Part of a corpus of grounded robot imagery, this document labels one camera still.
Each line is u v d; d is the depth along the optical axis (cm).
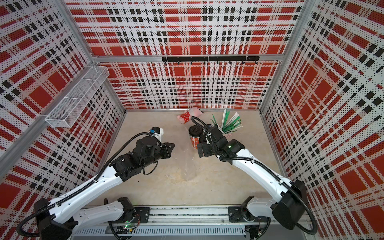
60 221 40
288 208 37
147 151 52
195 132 86
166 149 63
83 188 43
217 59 90
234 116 92
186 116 110
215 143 56
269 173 44
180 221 74
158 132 65
